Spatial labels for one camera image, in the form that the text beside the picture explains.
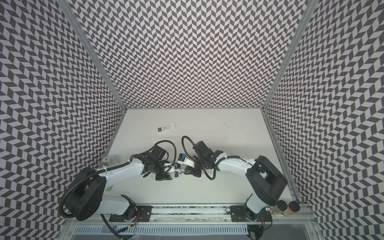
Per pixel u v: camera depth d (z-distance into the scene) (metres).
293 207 0.69
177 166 0.75
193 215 0.74
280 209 0.68
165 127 1.05
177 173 0.84
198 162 0.73
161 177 0.75
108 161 0.79
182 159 0.72
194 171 0.73
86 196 0.42
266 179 0.46
